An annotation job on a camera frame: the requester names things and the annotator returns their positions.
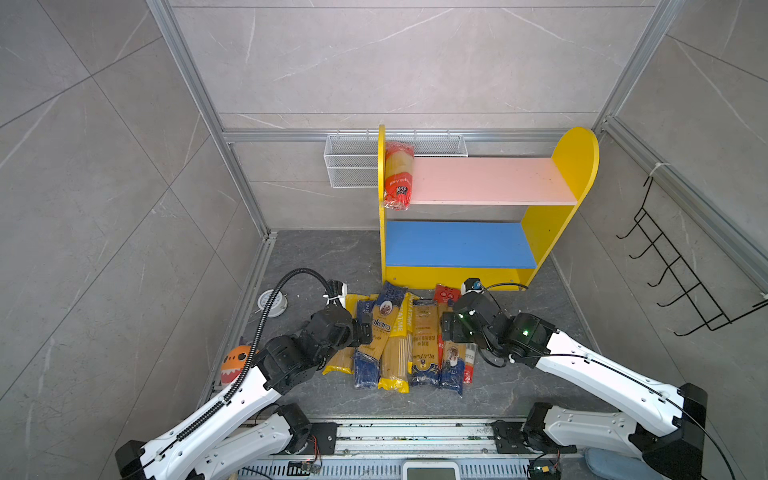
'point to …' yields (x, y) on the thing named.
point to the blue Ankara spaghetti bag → (367, 359)
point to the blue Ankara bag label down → (453, 365)
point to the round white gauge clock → (278, 305)
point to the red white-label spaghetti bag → (469, 362)
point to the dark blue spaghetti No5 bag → (365, 306)
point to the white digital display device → (431, 470)
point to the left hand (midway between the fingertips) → (356, 310)
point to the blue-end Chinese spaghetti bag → (426, 370)
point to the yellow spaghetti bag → (343, 360)
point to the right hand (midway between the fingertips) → (452, 318)
